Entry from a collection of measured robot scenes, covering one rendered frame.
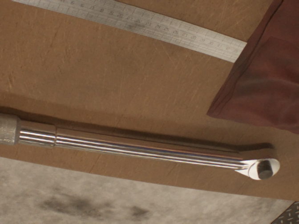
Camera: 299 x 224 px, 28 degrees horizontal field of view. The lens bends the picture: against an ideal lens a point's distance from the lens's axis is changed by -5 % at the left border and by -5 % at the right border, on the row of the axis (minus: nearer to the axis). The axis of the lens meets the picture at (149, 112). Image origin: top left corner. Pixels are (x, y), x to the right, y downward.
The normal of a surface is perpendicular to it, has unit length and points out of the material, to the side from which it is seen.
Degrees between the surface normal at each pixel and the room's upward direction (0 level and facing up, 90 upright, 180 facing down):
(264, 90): 20
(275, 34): 1
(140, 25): 0
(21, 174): 0
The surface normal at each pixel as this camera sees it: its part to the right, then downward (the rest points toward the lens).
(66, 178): 0.11, 0.73
